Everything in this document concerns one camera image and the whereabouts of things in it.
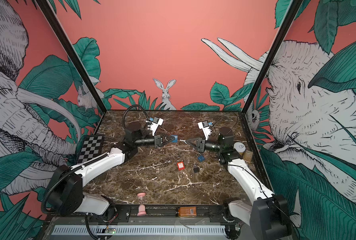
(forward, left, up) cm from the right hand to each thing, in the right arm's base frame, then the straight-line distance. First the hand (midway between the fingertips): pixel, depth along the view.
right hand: (186, 142), depth 70 cm
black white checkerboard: (+11, +61, -23) cm, 66 cm away
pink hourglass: (-25, +23, -26) cm, 42 cm away
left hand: (+2, +6, +1) cm, 7 cm away
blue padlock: (+3, +5, -1) cm, 6 cm away
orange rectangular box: (-26, 0, -23) cm, 34 cm away
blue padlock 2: (+5, -10, -26) cm, 29 cm away
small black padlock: (-2, -6, -28) cm, 28 cm away
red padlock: (-1, +3, -26) cm, 26 cm away
